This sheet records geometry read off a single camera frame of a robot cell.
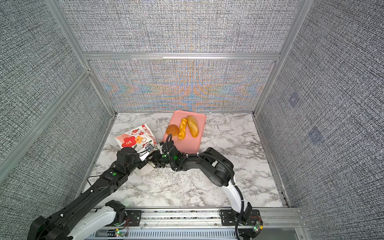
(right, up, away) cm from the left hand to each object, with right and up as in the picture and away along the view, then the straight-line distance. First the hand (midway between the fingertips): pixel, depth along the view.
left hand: (144, 149), depth 83 cm
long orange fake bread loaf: (+27, +14, +24) cm, 39 cm away
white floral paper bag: (-5, +5, +5) cm, 9 cm away
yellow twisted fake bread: (+20, +11, +24) cm, 33 cm away
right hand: (0, -7, +2) cm, 7 cm away
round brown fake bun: (+13, +11, +23) cm, 28 cm away
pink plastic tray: (+26, 0, +20) cm, 32 cm away
